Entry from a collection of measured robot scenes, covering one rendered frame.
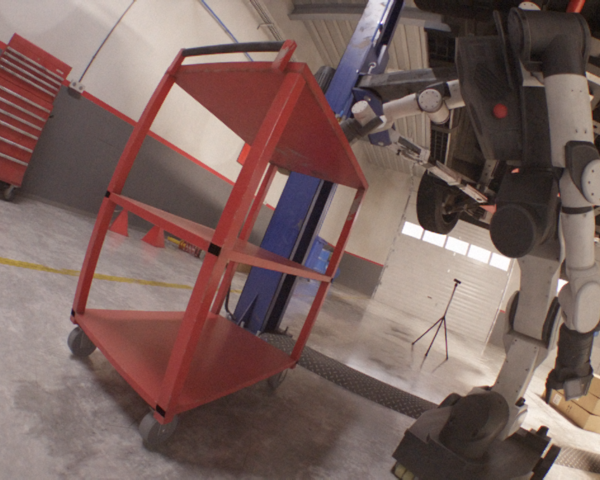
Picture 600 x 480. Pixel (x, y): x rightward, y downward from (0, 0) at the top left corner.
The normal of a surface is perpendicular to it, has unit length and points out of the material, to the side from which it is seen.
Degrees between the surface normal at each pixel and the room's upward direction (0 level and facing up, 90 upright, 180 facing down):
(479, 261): 90
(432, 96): 105
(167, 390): 90
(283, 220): 90
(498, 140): 139
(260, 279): 90
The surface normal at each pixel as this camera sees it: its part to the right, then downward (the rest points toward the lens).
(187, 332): -0.37, -0.19
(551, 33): -0.37, 0.56
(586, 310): -0.44, 0.26
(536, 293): -0.84, 0.37
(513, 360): -0.81, -0.29
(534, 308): -0.87, 0.14
